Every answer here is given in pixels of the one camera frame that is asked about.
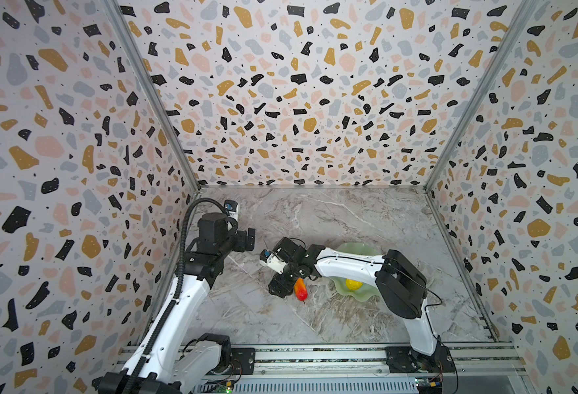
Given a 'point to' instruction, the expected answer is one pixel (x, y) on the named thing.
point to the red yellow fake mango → (300, 289)
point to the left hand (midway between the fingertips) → (237, 223)
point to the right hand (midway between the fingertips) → (272, 277)
